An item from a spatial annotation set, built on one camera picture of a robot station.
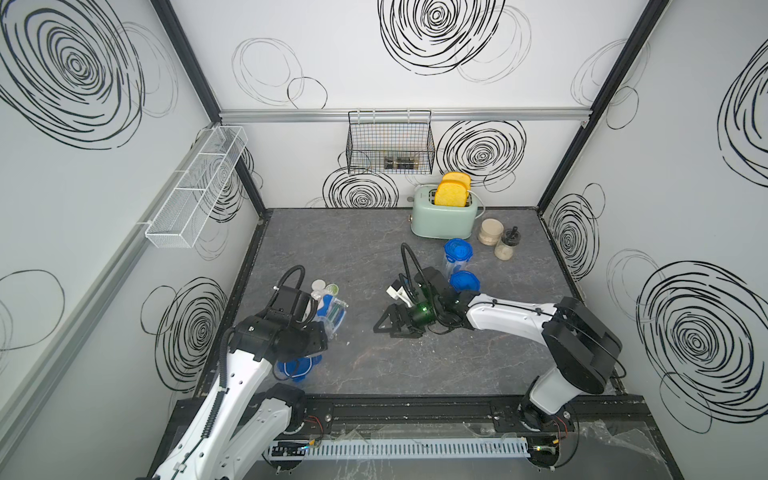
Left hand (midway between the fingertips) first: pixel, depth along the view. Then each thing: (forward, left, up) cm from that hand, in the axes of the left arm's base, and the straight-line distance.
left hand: (315, 342), depth 74 cm
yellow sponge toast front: (+48, -38, +8) cm, 61 cm away
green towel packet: (+22, +1, -12) cm, 24 cm away
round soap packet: (+23, +5, -11) cm, 26 cm away
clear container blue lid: (+28, -38, +2) cm, 47 cm away
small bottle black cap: (+37, -57, -4) cm, 68 cm away
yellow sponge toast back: (+54, -39, +10) cm, 68 cm away
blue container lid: (-3, +6, -12) cm, 14 cm away
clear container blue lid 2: (+18, -39, +2) cm, 42 cm away
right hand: (+3, -17, -1) cm, 17 cm away
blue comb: (+18, +1, -10) cm, 21 cm away
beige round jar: (+43, -54, -5) cm, 69 cm away
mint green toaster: (+44, -35, -1) cm, 56 cm away
